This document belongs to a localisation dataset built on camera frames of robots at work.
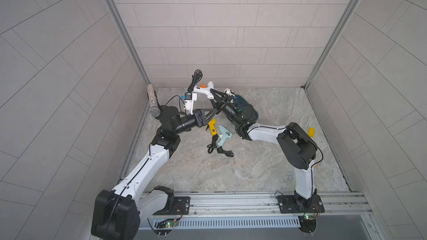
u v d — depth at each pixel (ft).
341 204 2.37
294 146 1.67
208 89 2.31
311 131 3.08
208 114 2.32
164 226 2.13
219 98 2.27
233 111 2.28
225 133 3.03
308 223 2.24
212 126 3.14
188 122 2.03
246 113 2.10
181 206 2.32
